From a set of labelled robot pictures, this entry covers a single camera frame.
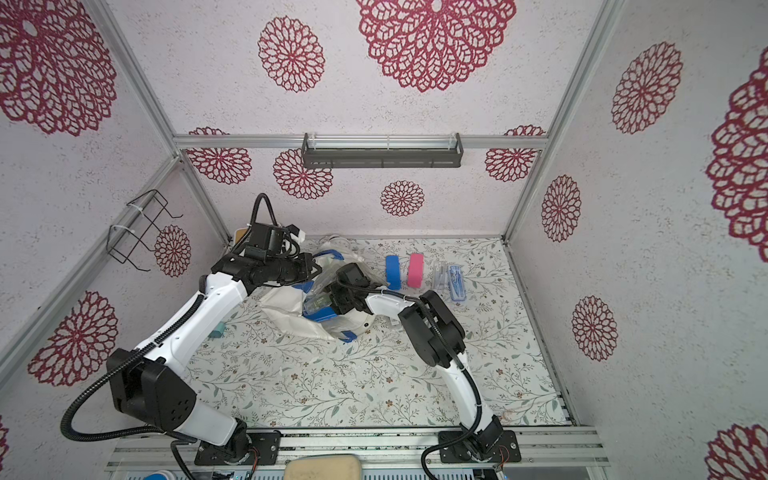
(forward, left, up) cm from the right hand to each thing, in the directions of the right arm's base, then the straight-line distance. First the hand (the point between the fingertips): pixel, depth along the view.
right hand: (319, 289), depth 97 cm
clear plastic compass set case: (+13, -41, -8) cm, 44 cm away
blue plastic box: (+13, -24, -8) cm, 28 cm away
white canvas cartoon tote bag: (-14, +4, +12) cm, 19 cm away
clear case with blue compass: (+9, -46, -8) cm, 48 cm away
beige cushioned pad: (-48, -9, -3) cm, 48 cm away
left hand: (-5, -5, +16) cm, 18 cm away
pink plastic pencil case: (+15, -32, -9) cm, 37 cm away
